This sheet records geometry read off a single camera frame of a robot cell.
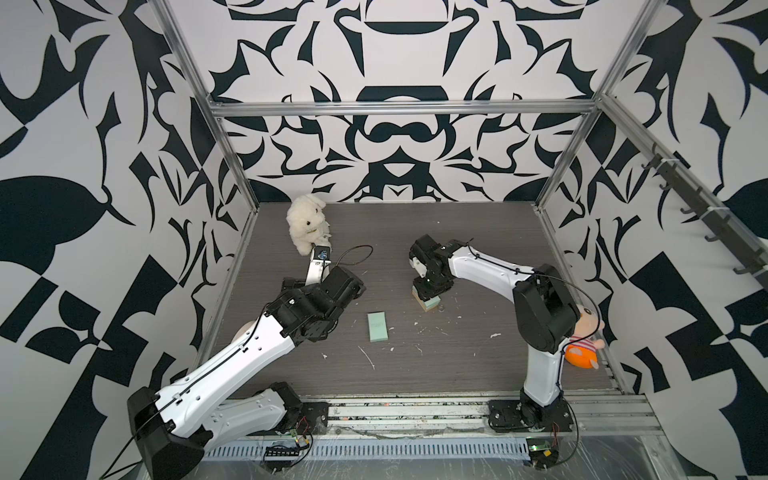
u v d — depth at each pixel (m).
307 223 0.92
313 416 0.75
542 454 0.71
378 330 0.87
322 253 0.62
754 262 0.51
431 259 0.69
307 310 0.50
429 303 0.89
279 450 0.73
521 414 0.67
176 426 0.38
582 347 0.79
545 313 0.50
